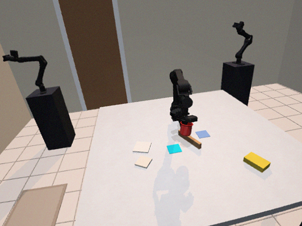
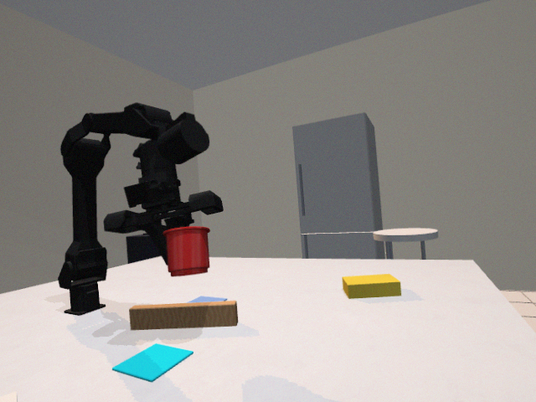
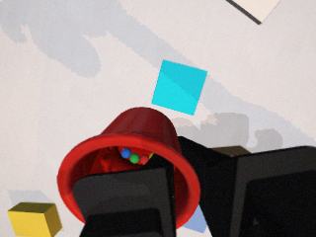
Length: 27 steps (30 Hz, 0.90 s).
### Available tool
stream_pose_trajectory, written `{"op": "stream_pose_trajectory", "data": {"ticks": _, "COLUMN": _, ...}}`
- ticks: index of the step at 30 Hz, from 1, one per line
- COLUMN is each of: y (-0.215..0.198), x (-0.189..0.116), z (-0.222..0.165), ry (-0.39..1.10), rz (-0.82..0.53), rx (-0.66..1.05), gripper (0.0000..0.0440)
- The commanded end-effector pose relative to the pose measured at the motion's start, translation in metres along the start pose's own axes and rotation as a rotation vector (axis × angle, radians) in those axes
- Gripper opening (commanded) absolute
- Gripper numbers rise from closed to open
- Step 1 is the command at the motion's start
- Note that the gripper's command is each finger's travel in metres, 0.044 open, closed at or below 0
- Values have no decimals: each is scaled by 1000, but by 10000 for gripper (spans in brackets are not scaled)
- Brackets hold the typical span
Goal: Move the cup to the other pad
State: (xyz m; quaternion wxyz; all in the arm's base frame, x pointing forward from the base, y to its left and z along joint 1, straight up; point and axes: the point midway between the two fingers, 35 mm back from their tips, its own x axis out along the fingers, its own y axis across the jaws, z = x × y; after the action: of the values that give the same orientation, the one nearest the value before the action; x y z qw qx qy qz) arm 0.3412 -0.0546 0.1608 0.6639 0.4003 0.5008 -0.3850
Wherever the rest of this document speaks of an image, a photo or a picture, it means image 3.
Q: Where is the blue marble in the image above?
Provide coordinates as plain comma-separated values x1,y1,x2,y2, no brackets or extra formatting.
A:
120,148,131,158

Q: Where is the red cup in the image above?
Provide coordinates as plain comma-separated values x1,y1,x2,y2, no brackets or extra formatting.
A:
56,107,200,230

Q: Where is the green marble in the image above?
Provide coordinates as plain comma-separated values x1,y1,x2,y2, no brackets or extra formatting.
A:
129,153,139,164

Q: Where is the yellow flat block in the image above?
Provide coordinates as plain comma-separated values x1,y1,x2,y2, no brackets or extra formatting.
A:
7,202,62,237

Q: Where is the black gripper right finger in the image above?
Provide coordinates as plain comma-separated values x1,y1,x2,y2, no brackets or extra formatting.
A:
178,136,316,237

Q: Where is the brown rectangular wooden block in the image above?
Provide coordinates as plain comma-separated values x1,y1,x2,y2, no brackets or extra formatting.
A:
210,146,251,156

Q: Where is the red marble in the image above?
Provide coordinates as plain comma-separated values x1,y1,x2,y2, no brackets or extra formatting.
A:
139,154,149,165

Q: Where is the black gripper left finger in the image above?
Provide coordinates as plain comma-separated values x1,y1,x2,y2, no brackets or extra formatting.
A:
72,153,177,237

